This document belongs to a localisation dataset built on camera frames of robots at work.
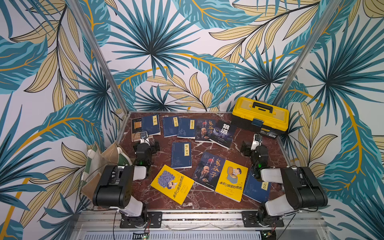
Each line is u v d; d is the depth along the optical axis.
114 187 0.45
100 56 0.84
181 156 0.95
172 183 0.84
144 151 0.69
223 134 1.06
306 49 0.83
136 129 1.07
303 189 0.46
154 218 0.74
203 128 1.09
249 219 0.73
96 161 0.77
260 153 0.70
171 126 1.10
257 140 0.78
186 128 1.09
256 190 0.82
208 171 0.88
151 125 1.08
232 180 0.86
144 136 0.78
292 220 0.70
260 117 0.97
